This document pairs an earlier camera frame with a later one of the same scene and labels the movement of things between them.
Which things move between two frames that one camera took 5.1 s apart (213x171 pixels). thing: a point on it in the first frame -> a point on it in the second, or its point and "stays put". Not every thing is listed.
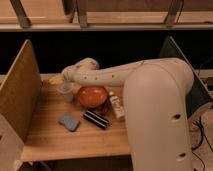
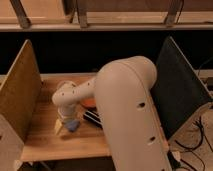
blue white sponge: [70, 122] stays put
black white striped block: [96, 119] stays put
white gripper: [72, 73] -> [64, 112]
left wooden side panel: [21, 97] stays put
